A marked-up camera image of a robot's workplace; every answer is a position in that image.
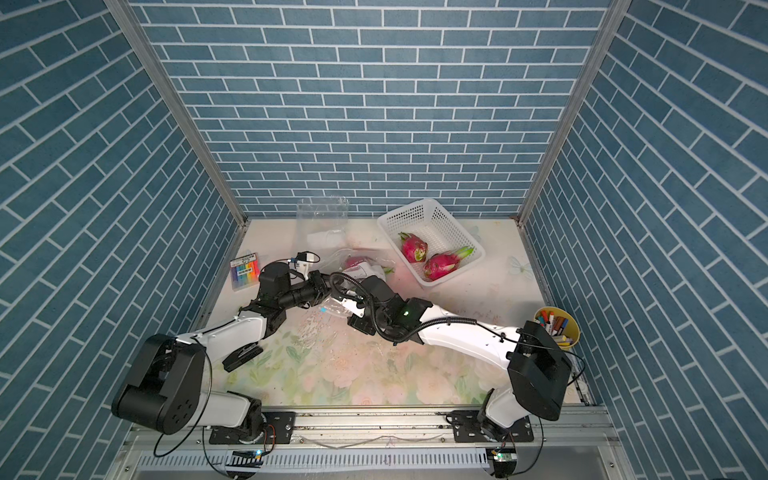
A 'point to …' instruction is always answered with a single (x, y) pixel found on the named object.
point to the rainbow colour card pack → (245, 271)
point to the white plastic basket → (438, 229)
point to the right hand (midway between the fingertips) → (358, 306)
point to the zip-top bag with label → (322, 228)
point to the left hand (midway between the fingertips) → (350, 281)
